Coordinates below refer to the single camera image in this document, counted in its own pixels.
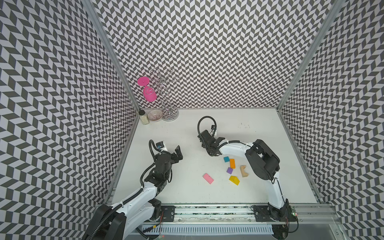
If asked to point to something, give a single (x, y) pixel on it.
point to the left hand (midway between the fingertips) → (173, 148)
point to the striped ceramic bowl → (155, 114)
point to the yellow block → (234, 179)
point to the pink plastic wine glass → (149, 94)
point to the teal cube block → (226, 159)
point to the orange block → (232, 163)
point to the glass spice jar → (144, 118)
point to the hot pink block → (208, 178)
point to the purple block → (229, 170)
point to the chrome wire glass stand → (161, 80)
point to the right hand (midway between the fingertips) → (210, 143)
